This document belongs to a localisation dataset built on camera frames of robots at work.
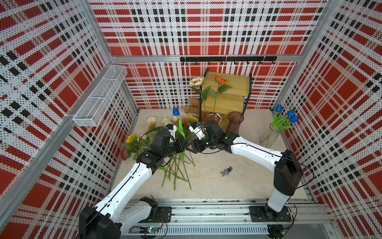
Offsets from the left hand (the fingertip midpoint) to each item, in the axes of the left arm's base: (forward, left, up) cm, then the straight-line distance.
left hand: (190, 142), depth 77 cm
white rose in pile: (+28, +20, -16) cm, 38 cm away
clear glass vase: (+9, -48, -9) cm, 49 cm away
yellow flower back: (+27, 0, -13) cm, 30 cm away
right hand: (-1, -1, -2) cm, 2 cm away
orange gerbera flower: (+26, -19, +15) cm, 36 cm away
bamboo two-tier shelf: (+24, -17, +12) cm, 32 cm away
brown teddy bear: (+43, 0, -14) cm, 45 cm away
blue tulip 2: (+10, -55, +6) cm, 56 cm away
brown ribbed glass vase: (+21, -28, -5) cm, 35 cm away
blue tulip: (+13, -54, +8) cm, 56 cm away
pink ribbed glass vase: (+20, -13, -1) cm, 24 cm away
